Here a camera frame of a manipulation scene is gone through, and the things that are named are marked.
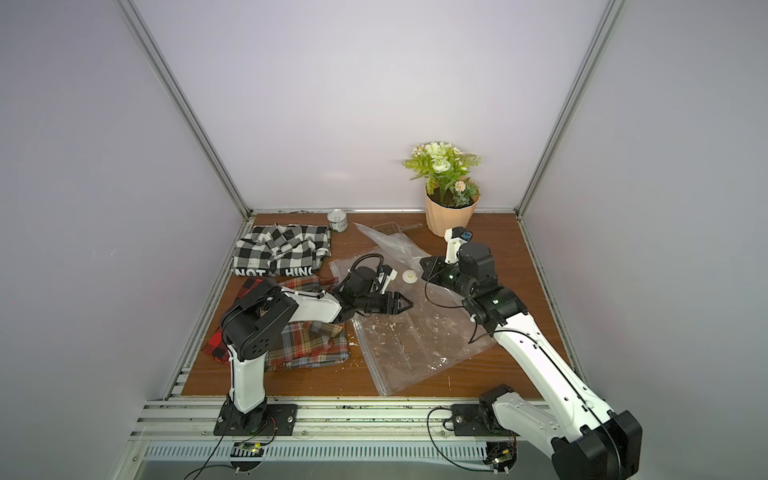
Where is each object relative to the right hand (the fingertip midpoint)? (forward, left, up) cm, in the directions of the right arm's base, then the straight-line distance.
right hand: (422, 249), depth 72 cm
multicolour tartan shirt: (-15, +32, -25) cm, 43 cm away
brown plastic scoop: (+32, +11, -28) cm, 44 cm away
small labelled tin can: (+31, +30, -23) cm, 49 cm away
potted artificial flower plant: (+35, -12, -13) cm, 40 cm away
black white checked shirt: (+19, +48, -26) cm, 58 cm away
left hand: (-4, +2, -24) cm, 24 cm away
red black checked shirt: (-16, +59, -26) cm, 66 cm away
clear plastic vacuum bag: (-12, -2, -30) cm, 32 cm away
